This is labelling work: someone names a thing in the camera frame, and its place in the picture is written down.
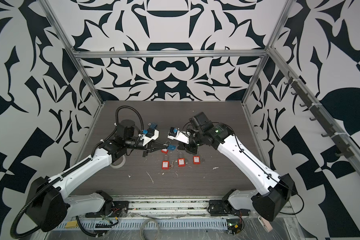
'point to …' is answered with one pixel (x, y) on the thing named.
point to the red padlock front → (165, 164)
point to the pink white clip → (265, 223)
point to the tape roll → (120, 165)
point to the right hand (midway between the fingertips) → (180, 143)
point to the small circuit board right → (233, 226)
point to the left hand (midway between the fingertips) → (167, 142)
